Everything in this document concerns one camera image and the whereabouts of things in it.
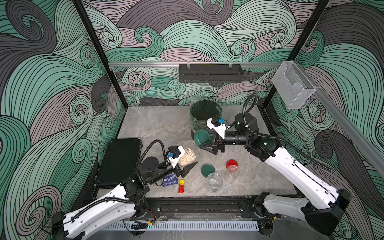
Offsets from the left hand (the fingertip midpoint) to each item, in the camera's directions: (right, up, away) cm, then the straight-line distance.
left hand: (190, 151), depth 63 cm
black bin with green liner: (+8, +19, +33) cm, 39 cm away
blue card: (-11, -20, +18) cm, 29 cm away
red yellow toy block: (-5, -23, +16) cm, 29 cm away
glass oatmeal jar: (+14, -21, +18) cm, 31 cm away
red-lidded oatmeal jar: (+26, -18, +25) cm, 40 cm away
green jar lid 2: (+10, -16, +23) cm, 30 cm away
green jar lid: (+5, +6, 0) cm, 8 cm away
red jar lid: (+26, -13, +27) cm, 39 cm away
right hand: (+5, +6, -1) cm, 7 cm away
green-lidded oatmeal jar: (+1, +1, -7) cm, 7 cm away
